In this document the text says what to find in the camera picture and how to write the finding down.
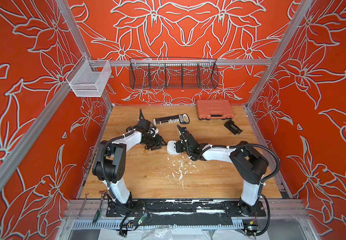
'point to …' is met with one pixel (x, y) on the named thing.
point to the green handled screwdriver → (98, 213)
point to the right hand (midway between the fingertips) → (175, 141)
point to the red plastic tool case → (214, 109)
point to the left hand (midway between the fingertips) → (164, 144)
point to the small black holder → (232, 127)
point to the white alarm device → (171, 148)
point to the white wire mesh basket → (89, 78)
